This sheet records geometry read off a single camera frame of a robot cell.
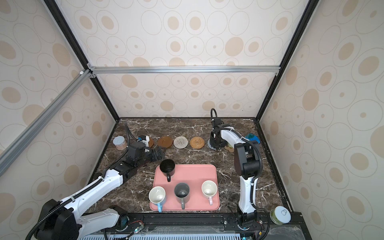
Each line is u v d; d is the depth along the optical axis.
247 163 0.55
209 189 0.81
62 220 0.39
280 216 0.72
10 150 0.52
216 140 0.86
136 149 0.60
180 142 1.06
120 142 0.99
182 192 0.81
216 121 0.84
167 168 0.89
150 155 0.73
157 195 0.79
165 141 1.06
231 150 1.01
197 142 1.06
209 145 1.03
